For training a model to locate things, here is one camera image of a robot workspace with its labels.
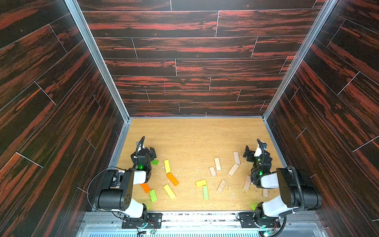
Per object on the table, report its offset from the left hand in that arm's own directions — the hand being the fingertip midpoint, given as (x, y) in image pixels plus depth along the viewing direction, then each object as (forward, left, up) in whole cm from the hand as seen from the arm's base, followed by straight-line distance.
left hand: (144, 149), depth 94 cm
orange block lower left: (-21, -4, -8) cm, 23 cm away
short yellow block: (-18, -37, -7) cm, 42 cm away
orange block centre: (-18, -21, -7) cm, 29 cm away
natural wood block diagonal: (-10, -57, -6) cm, 58 cm away
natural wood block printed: (-20, -48, -5) cm, 53 cm away
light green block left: (-26, -9, -6) cm, 29 cm away
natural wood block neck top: (-6, -48, -5) cm, 48 cm away
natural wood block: (-23, -73, -6) cm, 77 cm away
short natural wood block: (-11, -44, -6) cm, 46 cm away
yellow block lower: (-24, -18, -6) cm, 31 cm away
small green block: (-5, -7, -8) cm, 11 cm away
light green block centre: (-24, -39, -6) cm, 47 cm away
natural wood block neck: (-2, -61, -5) cm, 61 cm away
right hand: (+1, -73, +3) cm, 73 cm away
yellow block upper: (-8, -15, -6) cm, 18 cm away
